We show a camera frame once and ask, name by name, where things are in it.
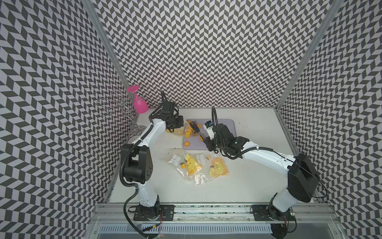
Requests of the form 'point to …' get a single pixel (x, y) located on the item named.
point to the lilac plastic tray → (196, 142)
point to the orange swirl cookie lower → (187, 143)
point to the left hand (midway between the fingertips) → (181, 123)
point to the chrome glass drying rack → (123, 106)
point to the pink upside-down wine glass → (141, 105)
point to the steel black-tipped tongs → (195, 126)
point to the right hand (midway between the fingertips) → (206, 141)
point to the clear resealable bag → (184, 131)
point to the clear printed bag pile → (197, 166)
